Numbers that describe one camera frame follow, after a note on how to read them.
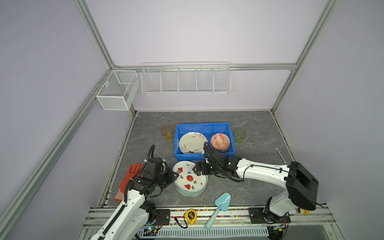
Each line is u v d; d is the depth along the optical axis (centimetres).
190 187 77
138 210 63
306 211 75
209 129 110
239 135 97
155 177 61
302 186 43
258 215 74
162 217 74
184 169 85
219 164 62
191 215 73
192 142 101
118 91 101
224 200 78
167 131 105
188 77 99
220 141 92
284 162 93
